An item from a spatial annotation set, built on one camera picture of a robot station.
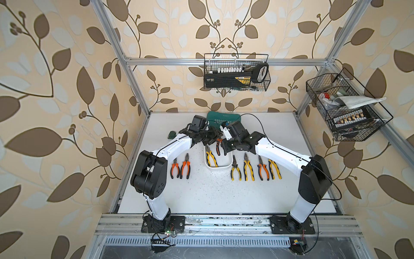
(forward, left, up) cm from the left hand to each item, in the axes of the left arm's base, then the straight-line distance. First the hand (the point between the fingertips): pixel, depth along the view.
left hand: (224, 135), depth 86 cm
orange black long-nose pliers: (-11, -21, -16) cm, 29 cm away
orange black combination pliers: (-7, +22, -17) cm, 28 cm away
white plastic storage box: (-7, 0, -17) cm, 18 cm away
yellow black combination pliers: (-8, -14, -16) cm, 22 cm away
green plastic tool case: (+24, +4, -12) cm, 27 cm away
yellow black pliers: (-2, +9, -16) cm, 18 cm away
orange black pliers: (-8, +3, -2) cm, 9 cm away
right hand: (-3, +1, -3) cm, 5 cm away
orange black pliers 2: (-9, +28, -17) cm, 34 cm away
